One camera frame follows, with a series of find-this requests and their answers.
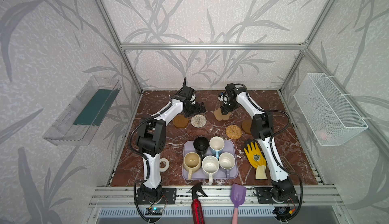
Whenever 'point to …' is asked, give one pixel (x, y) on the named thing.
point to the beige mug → (192, 161)
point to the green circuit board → (154, 211)
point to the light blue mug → (217, 144)
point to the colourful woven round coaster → (198, 120)
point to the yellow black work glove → (257, 160)
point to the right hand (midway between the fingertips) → (226, 106)
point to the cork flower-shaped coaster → (219, 115)
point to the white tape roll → (167, 164)
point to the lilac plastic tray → (230, 146)
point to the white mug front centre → (210, 164)
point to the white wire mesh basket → (332, 119)
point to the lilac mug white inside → (227, 162)
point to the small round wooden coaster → (180, 121)
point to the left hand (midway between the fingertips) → (202, 107)
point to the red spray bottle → (197, 211)
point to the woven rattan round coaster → (233, 132)
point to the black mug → (201, 144)
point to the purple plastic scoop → (238, 194)
